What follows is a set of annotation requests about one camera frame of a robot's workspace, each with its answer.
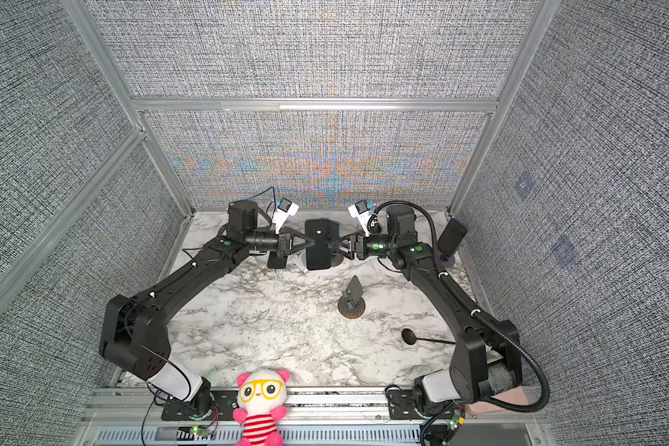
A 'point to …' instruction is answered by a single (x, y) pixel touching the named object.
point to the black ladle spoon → (410, 337)
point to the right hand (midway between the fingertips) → (335, 242)
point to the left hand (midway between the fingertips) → (312, 243)
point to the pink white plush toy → (261, 397)
